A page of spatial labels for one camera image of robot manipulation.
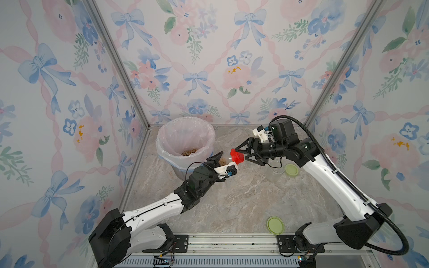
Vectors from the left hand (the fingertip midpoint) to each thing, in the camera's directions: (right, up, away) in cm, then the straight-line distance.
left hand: (223, 155), depth 74 cm
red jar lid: (+5, 0, -7) cm, 9 cm away
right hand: (+6, +2, -7) cm, 9 cm away
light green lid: (+24, -33, +4) cm, 41 cm away
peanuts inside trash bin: (-21, -1, +27) cm, 34 cm away
